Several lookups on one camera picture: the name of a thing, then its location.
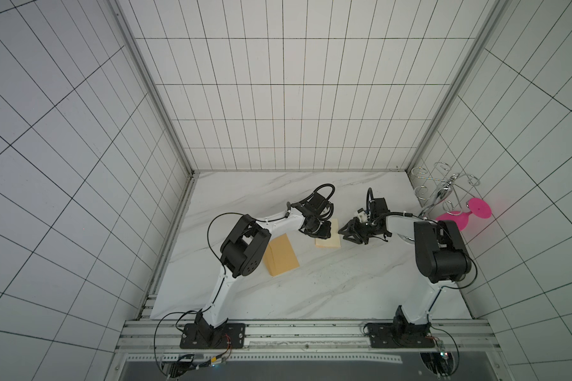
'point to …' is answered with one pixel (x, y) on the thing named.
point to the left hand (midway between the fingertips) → (324, 237)
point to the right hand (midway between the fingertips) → (344, 229)
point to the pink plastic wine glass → (476, 206)
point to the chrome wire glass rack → (440, 190)
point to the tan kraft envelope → (280, 256)
